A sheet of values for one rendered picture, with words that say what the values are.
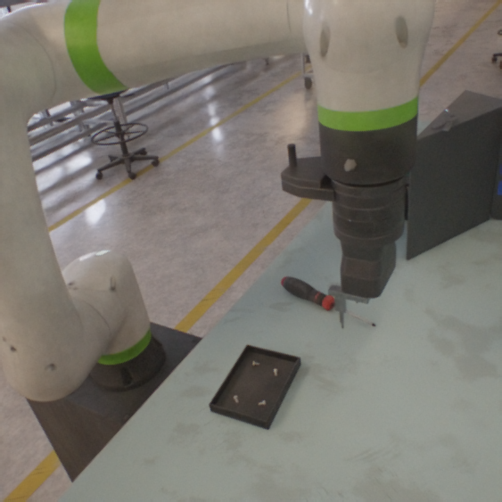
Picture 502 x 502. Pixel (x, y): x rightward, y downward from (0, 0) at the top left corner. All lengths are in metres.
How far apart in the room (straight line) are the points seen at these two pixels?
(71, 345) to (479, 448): 0.54
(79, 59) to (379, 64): 0.37
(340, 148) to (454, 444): 0.34
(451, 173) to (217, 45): 0.44
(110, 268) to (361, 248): 0.49
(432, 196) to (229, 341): 0.39
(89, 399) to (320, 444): 0.54
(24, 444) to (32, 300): 1.50
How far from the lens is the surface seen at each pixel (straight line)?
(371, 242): 0.53
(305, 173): 0.54
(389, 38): 0.44
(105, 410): 0.99
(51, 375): 0.79
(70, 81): 0.69
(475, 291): 0.82
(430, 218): 0.86
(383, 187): 0.50
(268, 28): 0.59
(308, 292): 0.77
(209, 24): 0.60
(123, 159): 4.15
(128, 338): 0.94
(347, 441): 0.61
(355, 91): 0.45
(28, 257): 0.68
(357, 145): 0.47
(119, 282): 0.88
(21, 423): 2.26
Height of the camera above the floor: 1.50
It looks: 32 degrees down
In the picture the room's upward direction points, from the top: 10 degrees counter-clockwise
